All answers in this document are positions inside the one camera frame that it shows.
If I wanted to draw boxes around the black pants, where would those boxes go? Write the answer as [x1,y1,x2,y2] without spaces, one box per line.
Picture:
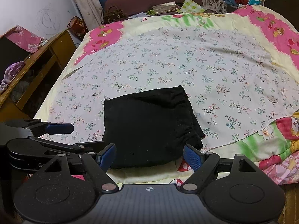
[102,86,205,169]

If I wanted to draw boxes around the wooden side cabinet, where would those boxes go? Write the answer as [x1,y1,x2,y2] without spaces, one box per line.
[1,30,76,122]

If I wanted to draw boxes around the purple cloth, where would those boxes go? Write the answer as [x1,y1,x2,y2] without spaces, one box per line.
[0,61,25,93]

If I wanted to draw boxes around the pink yellow cartoon blanket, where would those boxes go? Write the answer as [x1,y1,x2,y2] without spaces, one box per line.
[36,5,298,185]

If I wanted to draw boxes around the pink floral cloth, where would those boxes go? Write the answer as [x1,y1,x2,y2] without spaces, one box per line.
[3,25,44,54]

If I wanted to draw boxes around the white floral bed sheet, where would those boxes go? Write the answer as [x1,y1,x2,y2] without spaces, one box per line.
[48,27,298,149]

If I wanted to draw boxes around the brown handbag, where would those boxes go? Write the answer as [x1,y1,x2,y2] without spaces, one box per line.
[103,6,127,24]

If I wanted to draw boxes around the green checked cloth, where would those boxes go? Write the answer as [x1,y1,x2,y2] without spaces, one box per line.
[177,0,207,13]

